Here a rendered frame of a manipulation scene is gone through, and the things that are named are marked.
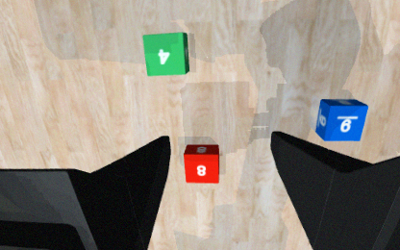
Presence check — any red block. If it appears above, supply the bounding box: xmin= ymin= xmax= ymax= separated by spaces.
xmin=184 ymin=144 xmax=219 ymax=183

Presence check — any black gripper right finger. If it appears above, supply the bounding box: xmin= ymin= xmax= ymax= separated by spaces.
xmin=270 ymin=131 xmax=400 ymax=250

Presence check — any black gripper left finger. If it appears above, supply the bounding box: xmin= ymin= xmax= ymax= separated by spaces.
xmin=0 ymin=136 xmax=171 ymax=250

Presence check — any green block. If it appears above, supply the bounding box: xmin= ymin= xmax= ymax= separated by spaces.
xmin=143 ymin=32 xmax=189 ymax=76

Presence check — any blue block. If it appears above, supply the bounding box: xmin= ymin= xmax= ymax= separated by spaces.
xmin=315 ymin=99 xmax=368 ymax=141

